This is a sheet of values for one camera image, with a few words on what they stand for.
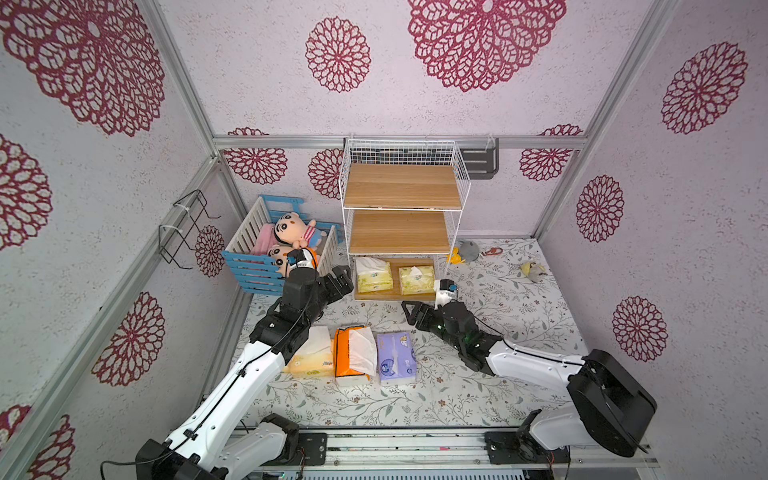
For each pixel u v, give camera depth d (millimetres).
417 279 1001
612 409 424
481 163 932
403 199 738
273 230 1029
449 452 743
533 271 1056
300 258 673
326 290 660
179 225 756
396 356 834
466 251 1097
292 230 1029
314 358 838
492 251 1165
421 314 738
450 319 639
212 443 394
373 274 1003
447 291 749
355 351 834
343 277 679
